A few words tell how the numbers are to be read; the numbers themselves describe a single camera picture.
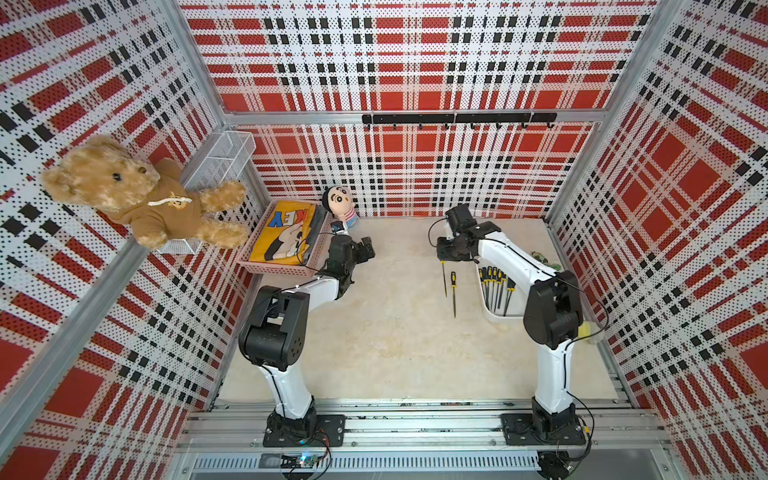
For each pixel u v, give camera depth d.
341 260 0.75
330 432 0.73
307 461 0.69
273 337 0.49
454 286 1.01
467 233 0.70
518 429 0.73
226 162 0.89
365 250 0.89
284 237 1.07
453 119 0.88
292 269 1.00
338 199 1.08
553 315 0.54
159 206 0.54
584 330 0.86
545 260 1.08
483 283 1.01
